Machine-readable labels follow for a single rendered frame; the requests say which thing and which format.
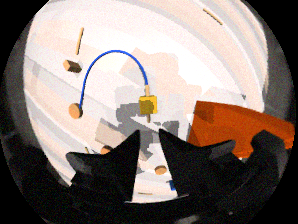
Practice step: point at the blue cylinder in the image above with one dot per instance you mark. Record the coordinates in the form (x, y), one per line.
(171, 185)

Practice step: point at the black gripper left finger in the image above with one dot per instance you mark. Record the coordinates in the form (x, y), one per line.
(120, 164)

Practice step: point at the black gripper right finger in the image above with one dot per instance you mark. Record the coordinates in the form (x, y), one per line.
(184, 160)

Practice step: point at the yellow block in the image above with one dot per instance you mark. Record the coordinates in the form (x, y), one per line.
(148, 105)

